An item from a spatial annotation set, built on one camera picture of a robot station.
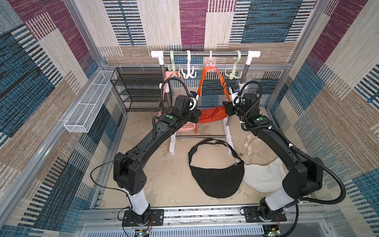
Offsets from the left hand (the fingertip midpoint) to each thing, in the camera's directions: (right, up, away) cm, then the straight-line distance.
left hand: (198, 111), depth 81 cm
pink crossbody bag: (-7, -9, +10) cm, 15 cm away
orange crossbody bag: (+8, -1, +17) cm, 19 cm away
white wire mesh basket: (-72, -4, +10) cm, 73 cm away
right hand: (+17, +5, +1) cm, 18 cm away
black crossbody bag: (+12, -40, +3) cm, 41 cm away
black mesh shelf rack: (-39, +21, +26) cm, 51 cm away
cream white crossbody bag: (+37, -33, +4) cm, 50 cm away
